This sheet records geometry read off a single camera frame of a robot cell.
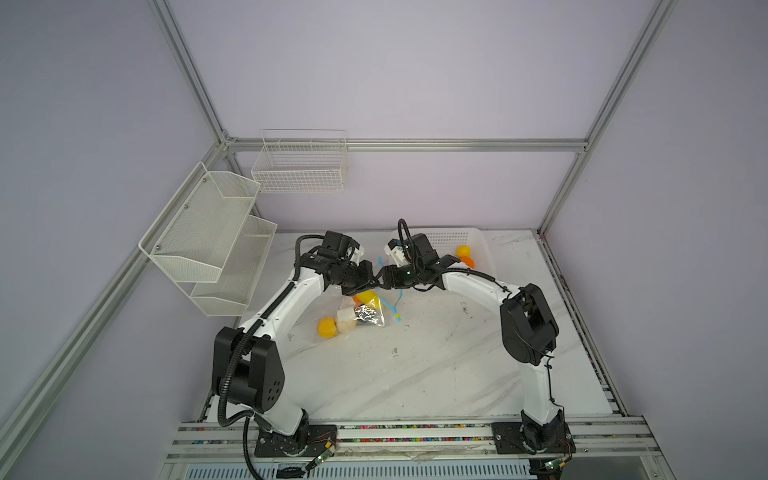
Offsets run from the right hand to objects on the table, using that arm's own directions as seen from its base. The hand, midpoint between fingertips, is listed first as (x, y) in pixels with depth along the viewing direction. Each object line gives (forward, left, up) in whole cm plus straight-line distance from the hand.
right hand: (376, 281), depth 89 cm
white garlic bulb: (-9, +9, -7) cm, 15 cm away
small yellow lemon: (+22, -31, -11) cm, 39 cm away
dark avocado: (-10, +3, -2) cm, 10 cm away
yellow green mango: (-5, +2, -2) cm, 6 cm away
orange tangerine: (+17, -32, -11) cm, 38 cm away
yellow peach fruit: (-11, +15, -8) cm, 20 cm away
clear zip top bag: (-9, -5, -2) cm, 10 cm away
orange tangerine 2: (-5, +6, -4) cm, 8 cm away
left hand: (-5, -1, +5) cm, 7 cm away
